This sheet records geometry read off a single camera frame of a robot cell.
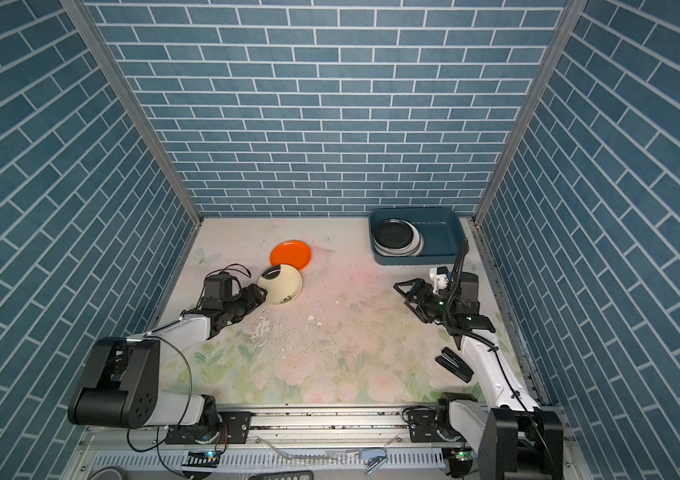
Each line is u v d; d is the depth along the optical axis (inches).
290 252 42.9
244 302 32.7
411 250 41.7
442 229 46.0
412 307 32.3
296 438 29.0
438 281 30.3
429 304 28.4
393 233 43.1
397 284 30.9
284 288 39.0
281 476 26.0
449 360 32.5
